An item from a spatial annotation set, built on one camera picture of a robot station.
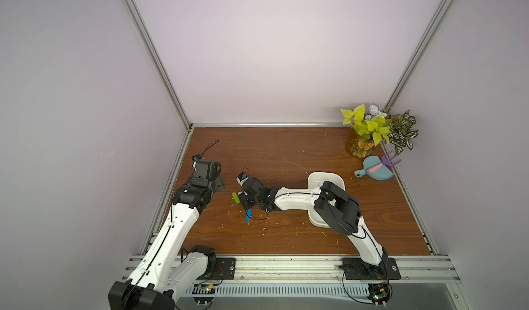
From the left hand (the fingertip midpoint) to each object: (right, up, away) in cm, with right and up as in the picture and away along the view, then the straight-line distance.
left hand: (215, 177), depth 79 cm
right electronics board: (+60, -39, -10) cm, 72 cm away
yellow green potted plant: (+65, +20, +7) cm, 68 cm away
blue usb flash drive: (+13, -17, +7) cm, 22 cm away
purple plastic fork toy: (+82, +4, +26) cm, 86 cm away
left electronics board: (-2, -39, -7) cm, 40 cm away
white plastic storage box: (+43, -4, +15) cm, 46 cm away
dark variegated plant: (+79, +19, +7) cm, 81 cm away
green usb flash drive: (+7, -11, +11) cm, 17 cm away
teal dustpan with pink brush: (+74, +1, +21) cm, 77 cm away
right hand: (+9, -9, +11) cm, 17 cm away
